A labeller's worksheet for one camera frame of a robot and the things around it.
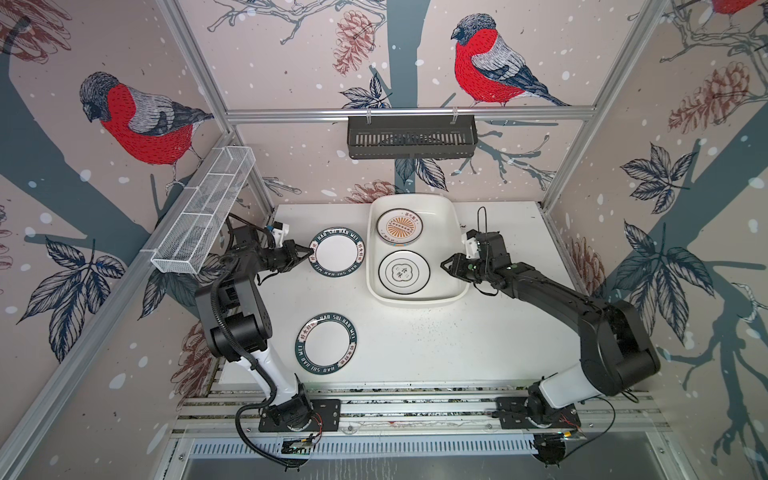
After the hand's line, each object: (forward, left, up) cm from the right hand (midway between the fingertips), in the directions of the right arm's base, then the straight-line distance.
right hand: (442, 267), depth 89 cm
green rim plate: (+5, +33, +1) cm, 33 cm away
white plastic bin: (+18, -1, -8) cm, 20 cm away
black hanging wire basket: (+43, +10, +19) cm, 48 cm away
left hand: (+2, +41, +4) cm, 41 cm away
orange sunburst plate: (+24, +14, -8) cm, 29 cm away
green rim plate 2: (-20, +35, -11) cm, 42 cm away
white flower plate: (+5, +12, -11) cm, 17 cm away
